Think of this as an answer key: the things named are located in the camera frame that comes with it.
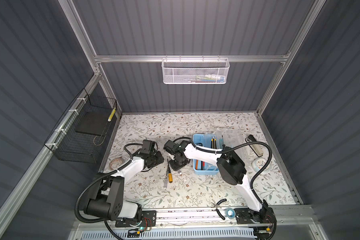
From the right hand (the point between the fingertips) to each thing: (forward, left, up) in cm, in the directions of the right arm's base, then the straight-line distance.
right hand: (176, 168), depth 92 cm
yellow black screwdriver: (+8, -28, +13) cm, 32 cm away
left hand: (+4, +9, +5) cm, 11 cm away
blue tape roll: (-24, -30, +1) cm, 38 cm away
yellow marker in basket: (+22, +35, +29) cm, 50 cm away
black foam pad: (+12, +41, +31) cm, 53 cm away
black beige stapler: (+13, -52, +3) cm, 53 cm away
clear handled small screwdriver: (-9, +6, +2) cm, 11 cm away
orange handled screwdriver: (-4, +4, +1) cm, 6 cm away
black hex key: (+18, -16, +1) cm, 24 cm away
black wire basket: (+4, +46, +30) cm, 55 cm away
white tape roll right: (+2, -50, +2) cm, 50 cm away
